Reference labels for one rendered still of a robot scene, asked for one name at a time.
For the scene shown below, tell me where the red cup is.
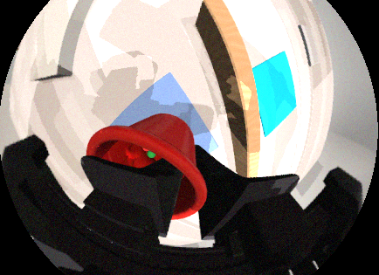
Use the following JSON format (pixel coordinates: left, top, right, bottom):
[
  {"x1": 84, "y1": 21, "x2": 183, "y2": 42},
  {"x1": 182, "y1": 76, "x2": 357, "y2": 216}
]
[{"x1": 86, "y1": 114, "x2": 208, "y2": 220}]

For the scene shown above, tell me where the white flat panel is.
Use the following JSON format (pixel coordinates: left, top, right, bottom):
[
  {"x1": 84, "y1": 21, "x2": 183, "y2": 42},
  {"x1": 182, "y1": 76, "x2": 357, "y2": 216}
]
[{"x1": 298, "y1": 24, "x2": 320, "y2": 66}]

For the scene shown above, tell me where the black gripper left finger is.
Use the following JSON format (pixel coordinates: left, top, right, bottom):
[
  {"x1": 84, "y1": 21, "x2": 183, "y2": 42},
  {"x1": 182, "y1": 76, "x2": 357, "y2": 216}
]
[{"x1": 80, "y1": 155, "x2": 183, "y2": 237}]

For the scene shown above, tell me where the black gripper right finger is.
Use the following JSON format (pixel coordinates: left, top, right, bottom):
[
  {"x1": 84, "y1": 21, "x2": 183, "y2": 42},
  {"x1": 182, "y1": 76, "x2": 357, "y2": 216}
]
[{"x1": 196, "y1": 144, "x2": 300, "y2": 241}]

